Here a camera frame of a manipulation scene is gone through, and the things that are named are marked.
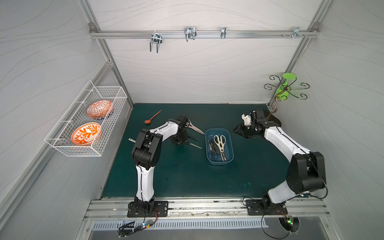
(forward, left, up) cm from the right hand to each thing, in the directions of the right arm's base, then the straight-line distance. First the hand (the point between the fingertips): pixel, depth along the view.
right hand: (235, 130), depth 89 cm
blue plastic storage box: (-7, +3, -12) cm, 14 cm away
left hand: (-3, +32, -12) cm, 34 cm away
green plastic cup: (+18, -27, +16) cm, 36 cm away
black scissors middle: (+1, +25, -13) cm, 28 cm away
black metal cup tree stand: (+20, -39, +18) cm, 47 cm away
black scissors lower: (-4, +26, -13) cm, 29 cm away
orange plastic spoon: (+13, +60, -11) cm, 62 cm away
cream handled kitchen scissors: (-2, +8, -10) cm, 13 cm away
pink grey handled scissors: (+12, +30, -12) cm, 34 cm away
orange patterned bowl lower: (-20, +70, +22) cm, 76 cm away
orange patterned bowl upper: (-5, +71, +21) cm, 75 cm away
